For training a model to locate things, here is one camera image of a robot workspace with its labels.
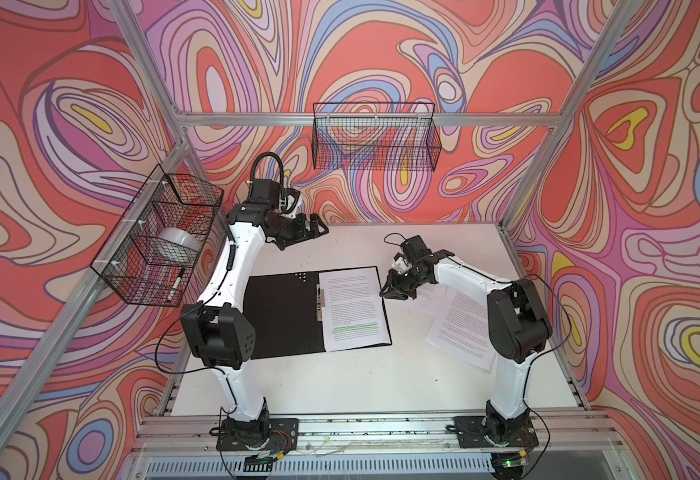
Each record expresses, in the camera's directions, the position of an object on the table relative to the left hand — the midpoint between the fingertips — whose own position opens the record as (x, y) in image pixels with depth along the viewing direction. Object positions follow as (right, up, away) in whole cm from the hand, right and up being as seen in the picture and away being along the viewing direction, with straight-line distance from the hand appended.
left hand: (317, 230), depth 82 cm
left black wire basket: (-39, -7, -9) cm, 41 cm away
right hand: (+20, -21, +9) cm, 30 cm away
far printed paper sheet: (+36, -21, +17) cm, 45 cm away
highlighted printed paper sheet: (+11, -26, +11) cm, 30 cm away
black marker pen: (-33, -14, -10) cm, 38 cm away
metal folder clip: (-1, -22, +14) cm, 26 cm away
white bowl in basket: (-33, -3, -9) cm, 35 cm away
